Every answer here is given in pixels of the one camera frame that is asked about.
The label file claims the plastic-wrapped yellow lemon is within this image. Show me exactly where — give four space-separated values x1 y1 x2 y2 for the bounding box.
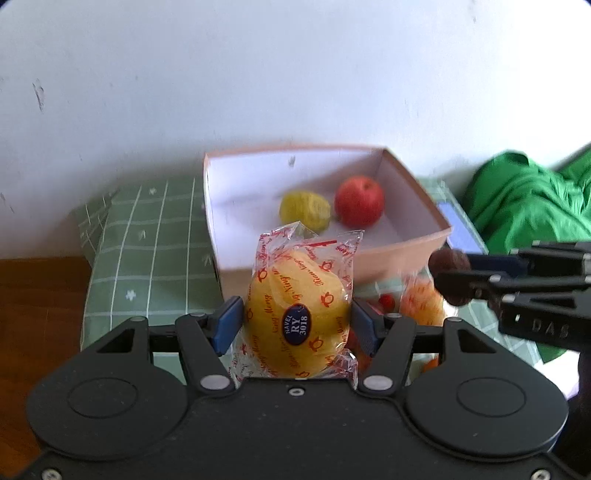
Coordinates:
399 274 446 328
228 222 365 388

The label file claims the cardboard box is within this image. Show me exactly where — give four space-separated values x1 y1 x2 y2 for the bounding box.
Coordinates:
203 144 453 298

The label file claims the smartphone with lit screen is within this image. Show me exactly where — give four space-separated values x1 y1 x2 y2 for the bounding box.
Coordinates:
436 202 489 256

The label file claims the wrinkled brown date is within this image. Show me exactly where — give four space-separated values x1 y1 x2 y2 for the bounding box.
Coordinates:
428 248 474 306

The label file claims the green checked tablecloth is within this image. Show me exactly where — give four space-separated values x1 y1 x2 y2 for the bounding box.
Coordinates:
69 178 541 370

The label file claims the green pear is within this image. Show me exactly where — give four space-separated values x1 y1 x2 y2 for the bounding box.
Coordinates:
279 191 332 233

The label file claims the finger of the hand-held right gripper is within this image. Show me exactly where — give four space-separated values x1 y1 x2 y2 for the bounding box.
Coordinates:
467 240 591 278
435 270 591 308

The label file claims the small red apple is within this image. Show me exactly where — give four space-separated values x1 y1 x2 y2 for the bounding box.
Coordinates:
334 176 385 227

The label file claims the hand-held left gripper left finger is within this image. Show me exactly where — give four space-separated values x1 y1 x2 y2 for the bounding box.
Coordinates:
95 295 244 398

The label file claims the green cloth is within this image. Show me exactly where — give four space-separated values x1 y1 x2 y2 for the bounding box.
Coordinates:
462 141 591 365

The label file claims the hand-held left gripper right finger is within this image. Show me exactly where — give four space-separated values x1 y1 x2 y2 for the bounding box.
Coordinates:
351 298 502 398

